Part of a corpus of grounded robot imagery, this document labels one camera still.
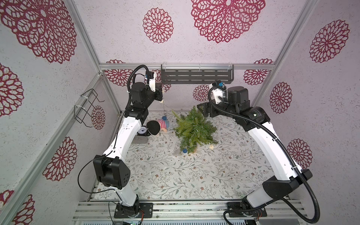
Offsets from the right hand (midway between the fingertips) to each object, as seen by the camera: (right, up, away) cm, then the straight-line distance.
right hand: (204, 102), depth 66 cm
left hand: (-22, +11, +9) cm, 26 cm away
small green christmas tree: (-4, -13, +6) cm, 15 cm away
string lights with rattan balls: (-21, -7, +19) cm, 29 cm away
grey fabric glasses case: (-41, -21, +33) cm, 57 cm away
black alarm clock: (-39, -16, +39) cm, 57 cm away
